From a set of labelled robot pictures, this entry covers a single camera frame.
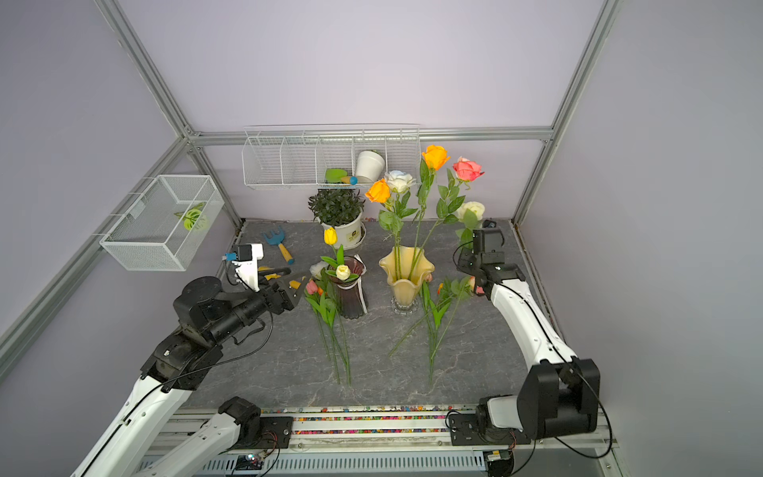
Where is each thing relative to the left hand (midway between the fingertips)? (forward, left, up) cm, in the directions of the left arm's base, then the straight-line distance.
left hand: (300, 274), depth 63 cm
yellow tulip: (+14, -5, -5) cm, 16 cm away
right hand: (+14, -44, -15) cm, 48 cm away
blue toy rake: (+42, +23, -34) cm, 59 cm away
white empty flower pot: (+42, -16, -2) cm, 45 cm away
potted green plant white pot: (+38, -5, -17) cm, 42 cm away
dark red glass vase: (+6, -8, -25) cm, 27 cm away
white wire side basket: (+23, +42, -7) cm, 49 cm away
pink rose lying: (+12, -43, -31) cm, 54 cm away
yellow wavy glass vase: (+13, -25, -19) cm, 34 cm away
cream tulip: (+2, -9, -3) cm, 9 cm away
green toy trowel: (+46, -3, -9) cm, 47 cm away
